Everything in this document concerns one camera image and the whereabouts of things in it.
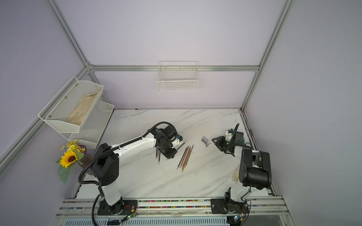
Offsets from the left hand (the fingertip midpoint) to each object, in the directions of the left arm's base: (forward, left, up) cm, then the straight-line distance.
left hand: (171, 157), depth 84 cm
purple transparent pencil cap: (+16, -24, -8) cm, 30 cm away
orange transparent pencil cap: (+16, -25, -8) cm, 31 cm away
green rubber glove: (+16, -39, +5) cm, 42 cm away
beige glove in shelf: (+23, +51, +23) cm, 61 cm away
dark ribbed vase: (-5, +45, +8) cm, 46 cm away
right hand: (+13, -29, -4) cm, 31 cm away
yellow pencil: (+1, -10, -7) cm, 12 cm away
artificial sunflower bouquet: (-6, +45, +18) cm, 49 cm away
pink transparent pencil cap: (+18, -21, -7) cm, 29 cm away
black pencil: (-1, -3, +10) cm, 11 cm away
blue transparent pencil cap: (+18, -24, -7) cm, 30 cm away
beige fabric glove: (-9, -40, -8) cm, 41 cm away
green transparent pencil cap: (+18, -22, -7) cm, 29 cm away
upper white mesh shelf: (+18, +57, +23) cm, 64 cm away
